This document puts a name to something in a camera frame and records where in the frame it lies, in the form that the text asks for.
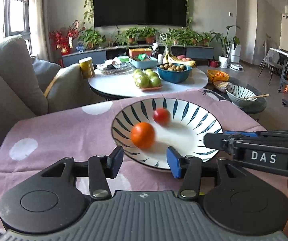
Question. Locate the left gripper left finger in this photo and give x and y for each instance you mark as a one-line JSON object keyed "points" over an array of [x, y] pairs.
{"points": [[101, 168]]}

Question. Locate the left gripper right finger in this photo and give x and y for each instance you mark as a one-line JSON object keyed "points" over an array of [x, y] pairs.
{"points": [[188, 169]]}

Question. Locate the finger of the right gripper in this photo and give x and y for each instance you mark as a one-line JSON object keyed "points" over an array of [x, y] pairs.
{"points": [[240, 133], [222, 142]]}

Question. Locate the large orange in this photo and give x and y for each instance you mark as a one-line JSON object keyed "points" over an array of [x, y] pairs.
{"points": [[143, 135]]}

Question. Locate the red tomato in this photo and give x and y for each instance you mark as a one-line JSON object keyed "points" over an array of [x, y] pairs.
{"points": [[161, 116]]}

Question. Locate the striped bowl with spoon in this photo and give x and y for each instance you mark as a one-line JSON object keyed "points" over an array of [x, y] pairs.
{"points": [[245, 97]]}

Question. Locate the white blue striped plate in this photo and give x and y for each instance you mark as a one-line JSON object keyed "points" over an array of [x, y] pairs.
{"points": [[185, 132]]}

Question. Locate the orange basket of tangerines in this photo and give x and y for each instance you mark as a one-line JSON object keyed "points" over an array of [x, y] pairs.
{"points": [[217, 76]]}

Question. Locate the tall potted plant white pot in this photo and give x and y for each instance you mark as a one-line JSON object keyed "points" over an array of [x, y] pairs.
{"points": [[225, 43]]}

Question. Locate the blue bowl of kiwis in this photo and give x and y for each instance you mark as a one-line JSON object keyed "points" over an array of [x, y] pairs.
{"points": [[174, 73]]}

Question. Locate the round white coffee table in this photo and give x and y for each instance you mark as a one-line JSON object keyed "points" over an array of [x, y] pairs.
{"points": [[116, 87]]}

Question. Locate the pink dotted tablecloth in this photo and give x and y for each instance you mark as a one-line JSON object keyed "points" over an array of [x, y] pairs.
{"points": [[35, 144]]}

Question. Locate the grey tv cabinet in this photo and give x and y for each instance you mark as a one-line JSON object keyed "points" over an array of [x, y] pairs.
{"points": [[99, 56]]}

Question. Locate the tray of green apples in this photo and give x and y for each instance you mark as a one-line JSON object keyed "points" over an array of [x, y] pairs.
{"points": [[147, 79]]}

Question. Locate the banana bunch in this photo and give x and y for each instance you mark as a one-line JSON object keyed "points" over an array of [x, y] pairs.
{"points": [[168, 57]]}

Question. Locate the glass dish of snacks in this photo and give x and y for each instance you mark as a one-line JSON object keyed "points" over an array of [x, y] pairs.
{"points": [[115, 68]]}

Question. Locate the yellow jar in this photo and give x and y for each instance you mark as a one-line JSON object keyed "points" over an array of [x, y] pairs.
{"points": [[87, 68]]}

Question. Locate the light blue tray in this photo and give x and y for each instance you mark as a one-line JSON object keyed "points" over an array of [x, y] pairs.
{"points": [[149, 62]]}

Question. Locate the grey sofa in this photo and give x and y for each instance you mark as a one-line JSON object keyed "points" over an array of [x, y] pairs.
{"points": [[31, 87]]}

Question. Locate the orange box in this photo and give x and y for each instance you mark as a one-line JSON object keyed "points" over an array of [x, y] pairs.
{"points": [[134, 52]]}

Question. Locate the red berry decoration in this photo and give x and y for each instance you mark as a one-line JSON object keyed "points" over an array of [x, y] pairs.
{"points": [[63, 39]]}

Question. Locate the black wall television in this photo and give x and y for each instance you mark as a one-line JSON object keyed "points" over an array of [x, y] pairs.
{"points": [[140, 12]]}

